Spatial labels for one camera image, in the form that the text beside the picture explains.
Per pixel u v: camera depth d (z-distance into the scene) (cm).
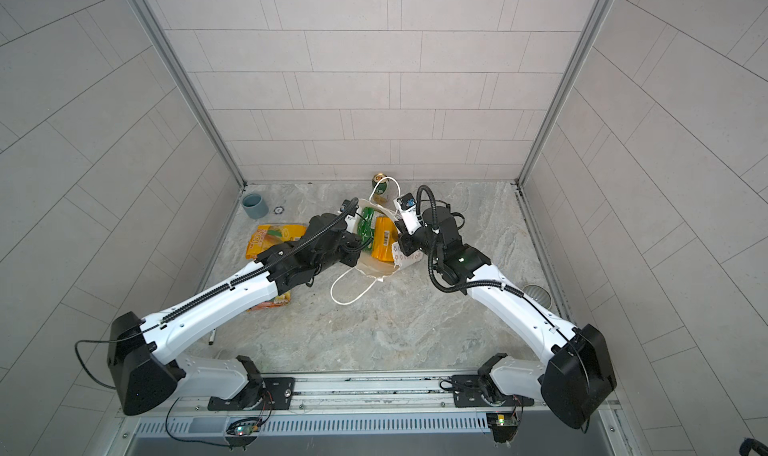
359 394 72
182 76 85
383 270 77
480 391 71
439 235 55
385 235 86
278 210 108
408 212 64
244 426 64
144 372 37
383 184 104
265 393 69
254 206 103
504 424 69
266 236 94
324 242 55
